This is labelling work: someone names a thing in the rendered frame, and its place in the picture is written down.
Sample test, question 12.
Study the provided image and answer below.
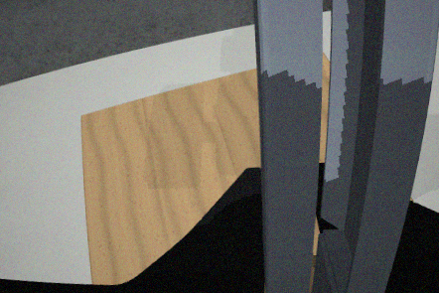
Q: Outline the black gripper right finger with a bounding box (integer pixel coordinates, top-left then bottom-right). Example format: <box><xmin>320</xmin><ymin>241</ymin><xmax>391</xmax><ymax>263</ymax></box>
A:
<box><xmin>315</xmin><ymin>163</ymin><xmax>439</xmax><ymax>293</ymax></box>

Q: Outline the wooden board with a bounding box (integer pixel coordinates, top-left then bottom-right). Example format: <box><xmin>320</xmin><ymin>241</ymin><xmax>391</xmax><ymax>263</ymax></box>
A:
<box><xmin>82</xmin><ymin>69</ymin><xmax>260</xmax><ymax>285</ymax></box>

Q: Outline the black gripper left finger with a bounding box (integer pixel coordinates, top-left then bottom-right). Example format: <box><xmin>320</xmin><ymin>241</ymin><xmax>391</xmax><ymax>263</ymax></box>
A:
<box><xmin>0</xmin><ymin>167</ymin><xmax>266</xmax><ymax>293</ymax></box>

